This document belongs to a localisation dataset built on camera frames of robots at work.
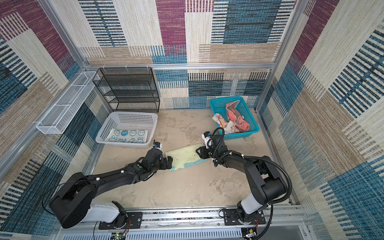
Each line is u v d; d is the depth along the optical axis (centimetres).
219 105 115
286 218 74
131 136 103
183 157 94
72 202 43
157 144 79
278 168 43
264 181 45
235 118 108
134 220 73
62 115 73
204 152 81
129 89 109
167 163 81
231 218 73
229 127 97
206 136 83
